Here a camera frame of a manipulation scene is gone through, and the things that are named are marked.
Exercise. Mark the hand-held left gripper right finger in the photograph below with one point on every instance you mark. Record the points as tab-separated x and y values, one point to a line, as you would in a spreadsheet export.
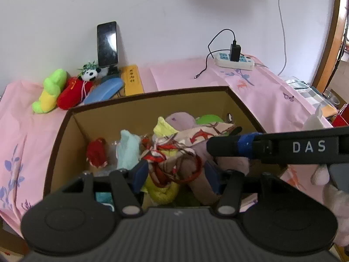
211	176

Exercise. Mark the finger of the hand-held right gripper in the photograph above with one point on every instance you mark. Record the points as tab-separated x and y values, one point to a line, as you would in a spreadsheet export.
229	146

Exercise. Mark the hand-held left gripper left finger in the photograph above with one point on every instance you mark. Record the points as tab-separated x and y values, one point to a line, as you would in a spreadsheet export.
140	173

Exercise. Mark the mint green cloth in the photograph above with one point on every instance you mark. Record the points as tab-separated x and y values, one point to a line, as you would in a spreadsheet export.
128	150

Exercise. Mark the beige deer print cloth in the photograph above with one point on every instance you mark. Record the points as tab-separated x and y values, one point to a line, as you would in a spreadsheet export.
201	135

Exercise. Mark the yellow fluffy towel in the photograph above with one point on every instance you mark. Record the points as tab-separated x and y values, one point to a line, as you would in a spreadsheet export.
162	193

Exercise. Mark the brown cardboard box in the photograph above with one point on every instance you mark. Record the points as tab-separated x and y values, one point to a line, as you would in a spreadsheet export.
62	147

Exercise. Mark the person's right hand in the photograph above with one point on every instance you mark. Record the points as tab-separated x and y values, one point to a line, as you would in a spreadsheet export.
336	204

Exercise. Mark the round green plush toy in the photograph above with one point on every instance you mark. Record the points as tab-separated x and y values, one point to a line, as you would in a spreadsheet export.
208	120

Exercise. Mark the red open box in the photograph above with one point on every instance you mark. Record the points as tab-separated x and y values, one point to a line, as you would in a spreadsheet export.
342	121

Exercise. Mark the red knitted toy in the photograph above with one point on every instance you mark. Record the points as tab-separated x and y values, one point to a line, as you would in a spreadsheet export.
96	152

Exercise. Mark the plaid folded cloth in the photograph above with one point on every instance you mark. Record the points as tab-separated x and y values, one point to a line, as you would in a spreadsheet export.
313	95

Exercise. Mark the glass jar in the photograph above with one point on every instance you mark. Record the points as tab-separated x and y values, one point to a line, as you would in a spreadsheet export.
331	97

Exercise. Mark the white power strip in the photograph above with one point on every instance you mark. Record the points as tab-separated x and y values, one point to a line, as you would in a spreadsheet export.
246	62

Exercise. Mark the blue glasses case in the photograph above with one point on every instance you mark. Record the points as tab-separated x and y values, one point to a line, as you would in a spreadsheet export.
105	91

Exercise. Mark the yellow flat box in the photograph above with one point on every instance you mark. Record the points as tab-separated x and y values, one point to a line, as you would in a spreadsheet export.
133	80

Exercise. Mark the black charger plug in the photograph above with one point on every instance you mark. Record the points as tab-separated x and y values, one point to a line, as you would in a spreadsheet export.
235	51

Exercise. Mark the red plush toy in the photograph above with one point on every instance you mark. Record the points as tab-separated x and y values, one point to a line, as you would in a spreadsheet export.
72	94

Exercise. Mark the black phone stand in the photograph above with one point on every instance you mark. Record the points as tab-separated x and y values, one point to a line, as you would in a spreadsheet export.
114	70

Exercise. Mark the panda plush toy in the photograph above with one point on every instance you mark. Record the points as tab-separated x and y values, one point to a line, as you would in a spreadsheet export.
90	73

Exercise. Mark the green yellow plush toy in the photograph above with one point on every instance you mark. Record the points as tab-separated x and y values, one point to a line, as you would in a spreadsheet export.
50	92

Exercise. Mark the pink printed bedsheet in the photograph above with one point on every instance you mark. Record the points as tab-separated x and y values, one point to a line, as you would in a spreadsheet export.
24	131

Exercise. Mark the black smartphone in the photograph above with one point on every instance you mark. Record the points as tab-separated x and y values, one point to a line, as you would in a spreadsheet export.
107	43

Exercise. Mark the wooden door frame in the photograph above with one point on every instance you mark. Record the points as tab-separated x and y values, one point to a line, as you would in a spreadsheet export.
328	32

